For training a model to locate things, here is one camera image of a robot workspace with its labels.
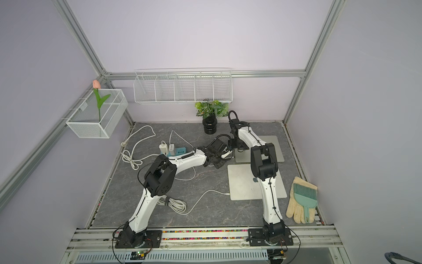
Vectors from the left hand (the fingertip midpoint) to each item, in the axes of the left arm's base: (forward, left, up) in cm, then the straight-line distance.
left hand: (221, 159), depth 99 cm
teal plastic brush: (-26, -43, 0) cm, 50 cm away
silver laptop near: (-16, -11, -1) cm, 19 cm away
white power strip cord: (+6, +58, 0) cm, 58 cm away
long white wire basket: (+37, +21, +28) cm, 51 cm away
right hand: (+9, -12, 0) cm, 14 cm away
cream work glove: (-32, -34, 0) cm, 47 cm away
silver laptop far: (+2, -14, +1) cm, 14 cm away
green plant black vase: (+19, +4, +22) cm, 30 cm away
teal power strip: (+8, +27, +1) cm, 28 cm away
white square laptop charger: (+7, +34, +7) cm, 35 cm away
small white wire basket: (+12, +61, +29) cm, 69 cm away
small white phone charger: (+8, +30, +5) cm, 31 cm away
